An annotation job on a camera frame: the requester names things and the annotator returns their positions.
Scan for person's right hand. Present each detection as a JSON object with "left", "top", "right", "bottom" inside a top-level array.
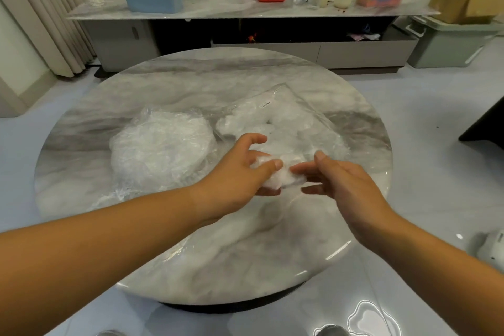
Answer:
[{"left": 290, "top": 151, "right": 400, "bottom": 248}]

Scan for person's left hand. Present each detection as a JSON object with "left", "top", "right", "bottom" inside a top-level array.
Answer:
[{"left": 189, "top": 132, "right": 285, "bottom": 224}]

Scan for single clear plastic cover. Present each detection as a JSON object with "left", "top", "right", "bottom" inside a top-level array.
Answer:
[{"left": 250, "top": 151, "right": 313, "bottom": 191}]

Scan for clear bag of caps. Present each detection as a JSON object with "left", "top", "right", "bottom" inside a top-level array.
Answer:
[{"left": 218, "top": 96, "right": 348, "bottom": 163}]

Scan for pile of clear plastic caps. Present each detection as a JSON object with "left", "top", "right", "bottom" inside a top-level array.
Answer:
[{"left": 98, "top": 107, "right": 223, "bottom": 208}]

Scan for clear plastic bag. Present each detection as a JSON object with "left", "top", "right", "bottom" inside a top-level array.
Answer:
[{"left": 214, "top": 83, "right": 352, "bottom": 175}]

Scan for person's right forearm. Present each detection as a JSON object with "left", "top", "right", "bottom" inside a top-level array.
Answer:
[{"left": 366, "top": 215, "right": 504, "bottom": 336}]

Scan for person's left forearm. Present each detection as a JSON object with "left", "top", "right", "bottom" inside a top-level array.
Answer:
[{"left": 0, "top": 184, "right": 217, "bottom": 336}]

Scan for green storage bin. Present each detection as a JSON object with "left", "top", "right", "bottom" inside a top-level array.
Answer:
[{"left": 396, "top": 17, "right": 504, "bottom": 69}]

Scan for black table base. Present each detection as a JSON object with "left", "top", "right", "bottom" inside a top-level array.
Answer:
[{"left": 134, "top": 283, "right": 308, "bottom": 314}]

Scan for grey sneaker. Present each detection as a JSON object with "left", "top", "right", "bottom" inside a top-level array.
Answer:
[{"left": 315, "top": 324, "right": 350, "bottom": 336}]

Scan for long grey low cabinet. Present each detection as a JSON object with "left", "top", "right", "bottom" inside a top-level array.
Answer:
[{"left": 67, "top": 0, "right": 442, "bottom": 75}]

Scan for brown cardboard box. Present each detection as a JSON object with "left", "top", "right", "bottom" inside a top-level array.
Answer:
[{"left": 429, "top": 0, "right": 504, "bottom": 26}]

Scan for beige curtain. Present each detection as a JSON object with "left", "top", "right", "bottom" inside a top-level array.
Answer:
[{"left": 0, "top": 0, "right": 97, "bottom": 79}]

